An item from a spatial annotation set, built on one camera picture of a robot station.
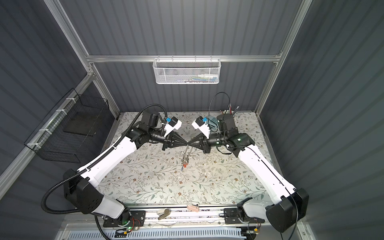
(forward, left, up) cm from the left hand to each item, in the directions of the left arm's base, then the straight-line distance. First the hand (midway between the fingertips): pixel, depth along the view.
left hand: (187, 144), depth 68 cm
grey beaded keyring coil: (-4, +1, -4) cm, 6 cm away
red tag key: (-5, +2, -11) cm, 12 cm away
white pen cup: (+39, -30, -18) cm, 52 cm away
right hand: (-1, -2, +1) cm, 2 cm away
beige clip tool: (-22, +14, -28) cm, 38 cm away
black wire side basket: (+11, +60, -1) cm, 61 cm away
